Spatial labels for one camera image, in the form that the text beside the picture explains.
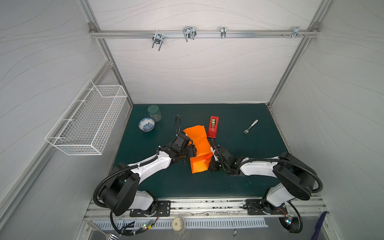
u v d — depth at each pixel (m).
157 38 0.79
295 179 0.45
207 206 0.75
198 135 0.95
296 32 0.77
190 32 0.76
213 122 1.01
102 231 0.67
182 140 0.67
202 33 0.78
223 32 0.78
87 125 0.69
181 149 0.67
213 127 1.01
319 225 0.70
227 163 0.69
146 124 1.07
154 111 1.02
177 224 0.61
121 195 0.41
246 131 1.04
